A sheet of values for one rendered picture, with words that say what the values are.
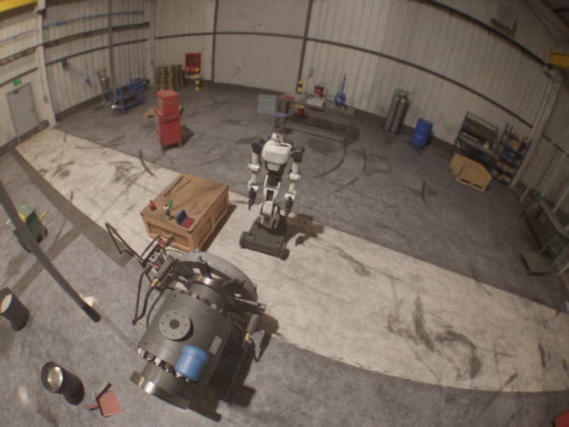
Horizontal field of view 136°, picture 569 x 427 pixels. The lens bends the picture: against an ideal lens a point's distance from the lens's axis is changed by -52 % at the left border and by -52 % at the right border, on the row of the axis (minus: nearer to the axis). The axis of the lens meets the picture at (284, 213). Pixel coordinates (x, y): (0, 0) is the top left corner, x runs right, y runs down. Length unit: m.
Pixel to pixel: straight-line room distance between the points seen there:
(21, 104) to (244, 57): 9.45
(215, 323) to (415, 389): 2.19
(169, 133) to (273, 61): 5.82
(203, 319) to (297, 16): 9.40
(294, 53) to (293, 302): 8.57
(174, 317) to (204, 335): 0.23
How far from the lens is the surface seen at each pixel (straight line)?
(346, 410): 2.54
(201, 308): 1.70
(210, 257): 1.79
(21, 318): 3.75
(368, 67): 9.13
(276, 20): 9.99
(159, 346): 1.66
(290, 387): 2.43
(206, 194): 3.20
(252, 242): 2.95
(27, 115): 11.61
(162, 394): 1.68
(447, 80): 9.42
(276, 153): 2.36
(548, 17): 11.45
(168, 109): 5.25
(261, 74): 10.22
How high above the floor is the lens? 2.39
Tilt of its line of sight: 41 degrees down
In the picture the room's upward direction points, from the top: 9 degrees clockwise
